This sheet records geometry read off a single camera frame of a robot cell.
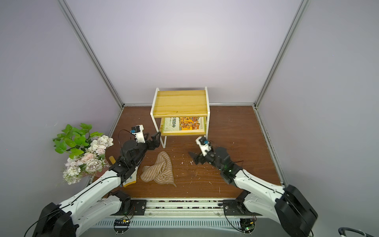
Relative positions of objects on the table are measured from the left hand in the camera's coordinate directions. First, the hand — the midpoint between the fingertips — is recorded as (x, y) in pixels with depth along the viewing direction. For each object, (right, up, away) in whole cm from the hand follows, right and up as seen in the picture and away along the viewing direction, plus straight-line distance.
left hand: (155, 132), depth 79 cm
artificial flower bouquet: (-27, -7, -15) cm, 31 cm away
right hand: (+22, -6, -1) cm, 23 cm away
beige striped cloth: (+2, -24, +4) cm, 24 cm away
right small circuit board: (+48, -45, -8) cm, 66 cm away
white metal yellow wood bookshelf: (+15, +11, -6) cm, 19 cm away
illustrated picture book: (+20, +4, +9) cm, 22 cm away
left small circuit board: (-15, -47, -6) cm, 50 cm away
